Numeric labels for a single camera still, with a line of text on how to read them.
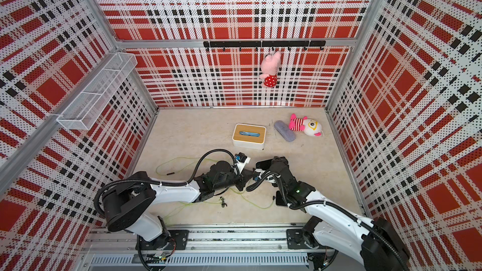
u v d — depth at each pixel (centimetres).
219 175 65
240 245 74
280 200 61
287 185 61
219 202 84
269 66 93
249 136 104
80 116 68
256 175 73
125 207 44
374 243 40
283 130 107
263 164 80
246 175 75
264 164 80
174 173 93
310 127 101
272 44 88
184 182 58
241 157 72
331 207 50
